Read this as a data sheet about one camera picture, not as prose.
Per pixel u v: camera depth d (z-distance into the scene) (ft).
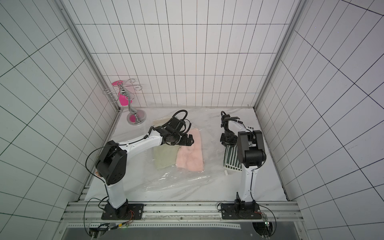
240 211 2.16
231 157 2.95
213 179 2.72
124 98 3.69
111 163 1.58
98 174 1.65
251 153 1.81
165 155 2.87
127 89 3.02
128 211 2.35
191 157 2.95
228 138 2.72
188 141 2.64
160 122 3.52
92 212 2.44
